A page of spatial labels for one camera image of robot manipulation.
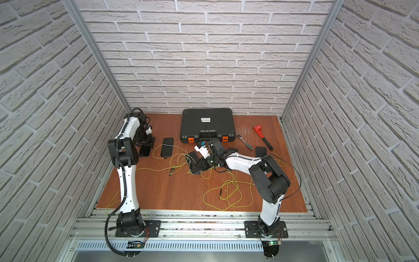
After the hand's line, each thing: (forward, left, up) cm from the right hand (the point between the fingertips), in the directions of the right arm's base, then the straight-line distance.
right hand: (198, 164), depth 88 cm
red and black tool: (+28, -42, -5) cm, 50 cm away
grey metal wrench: (+22, -27, -5) cm, 35 cm away
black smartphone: (+14, +21, -6) cm, 25 cm away
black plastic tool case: (+30, -4, +1) cm, 30 cm away
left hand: (+21, +34, -4) cm, 40 cm away
